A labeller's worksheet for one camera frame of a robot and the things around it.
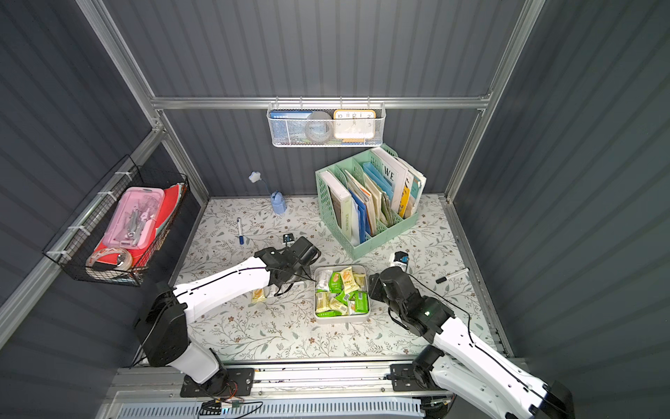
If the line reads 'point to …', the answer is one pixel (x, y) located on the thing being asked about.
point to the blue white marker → (240, 236)
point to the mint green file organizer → (364, 175)
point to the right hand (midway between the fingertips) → (378, 278)
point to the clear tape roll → (126, 264)
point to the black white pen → (443, 278)
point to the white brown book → (341, 202)
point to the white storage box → (341, 294)
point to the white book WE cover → (395, 175)
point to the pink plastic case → (133, 222)
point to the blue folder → (363, 219)
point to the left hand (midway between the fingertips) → (302, 270)
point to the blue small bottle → (277, 201)
